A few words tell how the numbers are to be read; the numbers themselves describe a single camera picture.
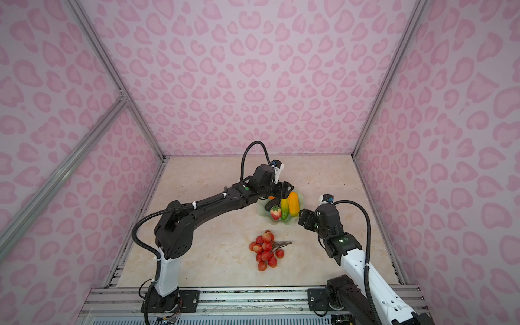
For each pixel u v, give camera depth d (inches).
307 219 28.4
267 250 31.5
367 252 20.5
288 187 31.5
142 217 39.6
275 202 37.5
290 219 35.7
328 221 23.7
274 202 37.6
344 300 22.4
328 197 28.3
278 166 30.9
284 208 36.5
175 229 20.3
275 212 35.5
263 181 26.8
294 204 36.5
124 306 28.9
